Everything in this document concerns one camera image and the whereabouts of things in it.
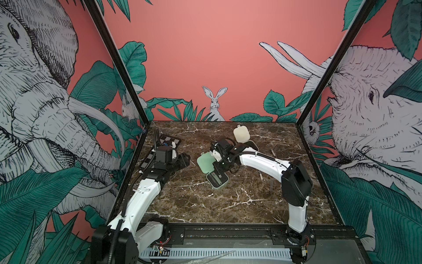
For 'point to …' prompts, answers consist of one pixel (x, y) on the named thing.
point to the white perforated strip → (270, 254)
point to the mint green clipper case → (205, 161)
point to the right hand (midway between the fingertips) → (214, 168)
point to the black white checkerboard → (162, 139)
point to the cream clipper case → (242, 133)
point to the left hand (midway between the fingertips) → (188, 155)
